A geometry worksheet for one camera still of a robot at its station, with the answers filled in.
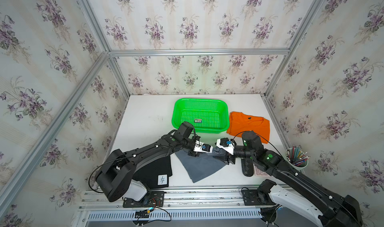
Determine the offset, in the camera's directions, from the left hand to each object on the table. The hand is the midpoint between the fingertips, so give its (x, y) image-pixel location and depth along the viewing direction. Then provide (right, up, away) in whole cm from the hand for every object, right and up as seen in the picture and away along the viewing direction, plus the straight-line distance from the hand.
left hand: (209, 149), depth 78 cm
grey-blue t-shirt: (-6, -11, +6) cm, 14 cm away
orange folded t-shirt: (+24, +12, +25) cm, 36 cm away
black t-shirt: (-29, -14, +2) cm, 33 cm away
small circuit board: (-33, -30, -7) cm, 45 cm away
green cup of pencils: (+45, -3, -3) cm, 45 cm away
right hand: (+3, +2, -5) cm, 6 cm away
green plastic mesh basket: (+2, +17, +30) cm, 34 cm away
